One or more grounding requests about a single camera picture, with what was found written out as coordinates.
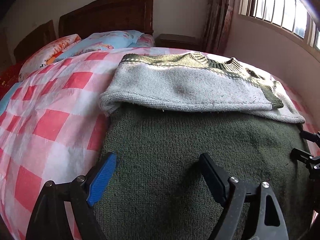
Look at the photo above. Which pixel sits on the barred window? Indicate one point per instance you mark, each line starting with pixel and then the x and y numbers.
pixel 290 15

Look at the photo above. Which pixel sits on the light blue floral pillow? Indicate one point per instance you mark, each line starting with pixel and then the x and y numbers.
pixel 102 41

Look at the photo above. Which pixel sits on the wooden nightstand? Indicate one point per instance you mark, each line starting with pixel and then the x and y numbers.
pixel 177 41

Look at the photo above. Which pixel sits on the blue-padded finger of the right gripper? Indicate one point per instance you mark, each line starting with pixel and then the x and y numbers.
pixel 310 162

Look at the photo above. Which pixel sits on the dark wooden headboard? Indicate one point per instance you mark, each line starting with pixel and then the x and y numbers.
pixel 108 15
pixel 34 41

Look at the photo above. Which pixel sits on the red bed sheet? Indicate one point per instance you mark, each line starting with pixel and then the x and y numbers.
pixel 9 77

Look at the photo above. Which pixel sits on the pink checkered quilt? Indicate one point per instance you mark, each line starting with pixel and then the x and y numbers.
pixel 55 129

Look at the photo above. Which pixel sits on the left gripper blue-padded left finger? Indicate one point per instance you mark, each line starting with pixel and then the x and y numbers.
pixel 49 218

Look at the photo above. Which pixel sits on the orange floral pillow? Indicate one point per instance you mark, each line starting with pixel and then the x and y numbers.
pixel 42 57

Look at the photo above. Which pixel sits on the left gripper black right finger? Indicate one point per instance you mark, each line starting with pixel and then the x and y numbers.
pixel 265 219

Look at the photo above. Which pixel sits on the green and white knit sweater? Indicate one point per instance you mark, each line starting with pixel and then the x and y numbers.
pixel 165 111

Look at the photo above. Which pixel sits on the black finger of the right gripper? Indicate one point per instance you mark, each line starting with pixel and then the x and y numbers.
pixel 312 137

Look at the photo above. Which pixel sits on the red floral curtain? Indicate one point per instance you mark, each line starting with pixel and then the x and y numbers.
pixel 217 26

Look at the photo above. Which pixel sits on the small light blue pillow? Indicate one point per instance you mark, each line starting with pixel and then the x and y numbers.
pixel 8 99

